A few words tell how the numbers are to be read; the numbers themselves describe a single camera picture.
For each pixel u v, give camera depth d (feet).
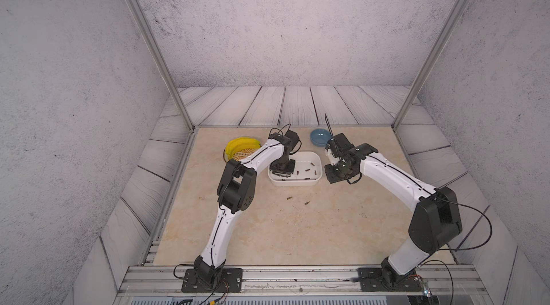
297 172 3.33
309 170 3.34
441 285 2.43
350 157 2.01
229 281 2.39
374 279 2.41
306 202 3.01
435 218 1.45
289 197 3.07
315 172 3.33
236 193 1.94
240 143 3.51
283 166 2.82
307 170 3.35
